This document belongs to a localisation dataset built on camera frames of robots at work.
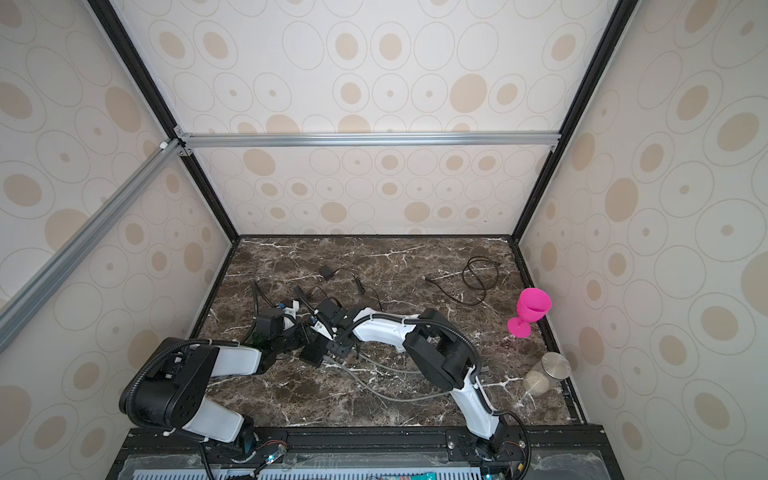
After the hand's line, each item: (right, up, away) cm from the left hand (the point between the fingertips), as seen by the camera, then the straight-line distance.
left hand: (330, 325), depth 91 cm
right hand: (+2, -5, +1) cm, 6 cm away
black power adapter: (-5, +16, +16) cm, 23 cm away
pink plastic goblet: (+57, +7, -9) cm, 59 cm away
